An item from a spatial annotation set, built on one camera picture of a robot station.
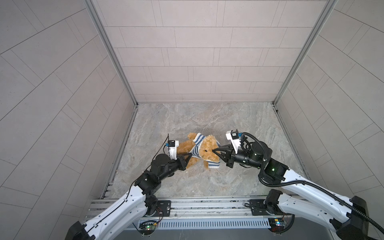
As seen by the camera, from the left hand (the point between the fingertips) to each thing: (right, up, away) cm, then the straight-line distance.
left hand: (194, 155), depth 74 cm
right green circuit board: (+38, -31, -6) cm, 49 cm away
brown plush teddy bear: (+6, +8, -12) cm, 15 cm away
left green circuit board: (-21, -30, -8) cm, 37 cm away
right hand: (+8, +4, -12) cm, 15 cm away
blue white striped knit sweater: (0, +3, -4) cm, 5 cm away
